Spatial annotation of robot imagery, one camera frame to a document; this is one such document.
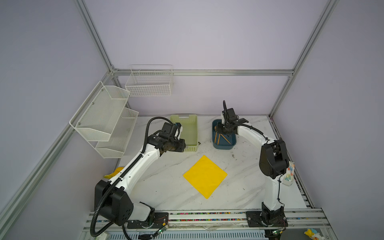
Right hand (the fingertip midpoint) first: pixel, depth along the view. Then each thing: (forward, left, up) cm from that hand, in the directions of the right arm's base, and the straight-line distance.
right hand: (216, 128), depth 97 cm
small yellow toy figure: (-56, -41, -10) cm, 70 cm away
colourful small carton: (-31, -39, -8) cm, 50 cm away
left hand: (-19, +21, +7) cm, 29 cm away
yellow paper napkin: (-28, +8, -13) cm, 32 cm away
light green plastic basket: (+12, +19, -8) cm, 24 cm away
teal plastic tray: (-2, -5, -12) cm, 13 cm away
